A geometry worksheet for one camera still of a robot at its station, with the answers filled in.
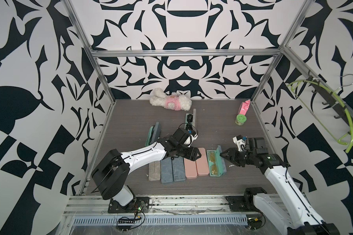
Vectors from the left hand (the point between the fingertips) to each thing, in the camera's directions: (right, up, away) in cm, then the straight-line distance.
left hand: (196, 151), depth 81 cm
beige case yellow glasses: (-23, -11, +1) cm, 26 cm away
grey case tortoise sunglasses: (-16, -11, +1) cm, 20 cm away
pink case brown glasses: (-3, -10, +2) cm, 11 cm away
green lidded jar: (+34, +17, +22) cm, 43 cm away
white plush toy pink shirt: (-14, +30, +27) cm, 43 cm away
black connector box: (+26, -32, -11) cm, 42 cm away
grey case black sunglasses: (-2, +15, +23) cm, 28 cm away
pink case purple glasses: (+4, -9, +4) cm, 10 cm away
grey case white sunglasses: (-10, -11, +2) cm, 15 cm away
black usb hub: (-35, -32, -9) cm, 49 cm away
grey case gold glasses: (+13, -9, +5) cm, 16 cm away
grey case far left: (-25, +8, +12) cm, 29 cm away
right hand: (+13, 0, -4) cm, 14 cm away
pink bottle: (+36, +25, +21) cm, 49 cm away
